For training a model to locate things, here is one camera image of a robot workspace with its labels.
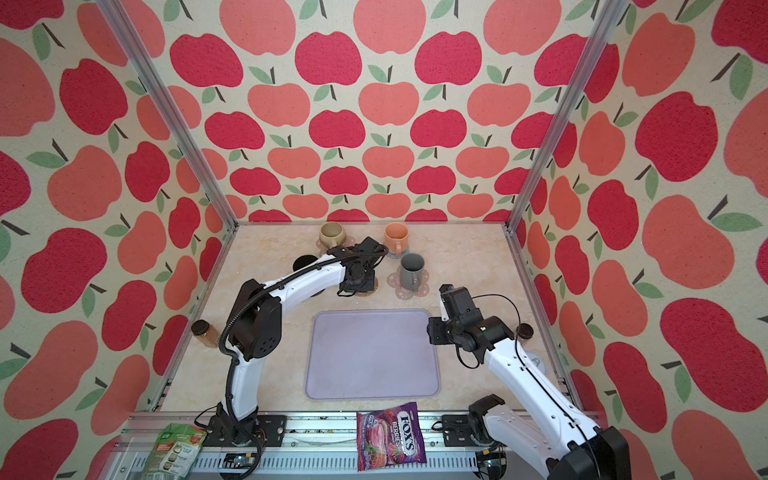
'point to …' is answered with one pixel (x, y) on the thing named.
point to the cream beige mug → (332, 235)
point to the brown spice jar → (205, 333)
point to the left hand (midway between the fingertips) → (370, 288)
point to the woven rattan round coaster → (367, 293)
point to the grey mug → (411, 270)
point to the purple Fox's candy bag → (390, 436)
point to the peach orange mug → (396, 235)
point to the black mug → (303, 260)
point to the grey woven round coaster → (398, 256)
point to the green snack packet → (174, 453)
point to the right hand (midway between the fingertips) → (442, 326)
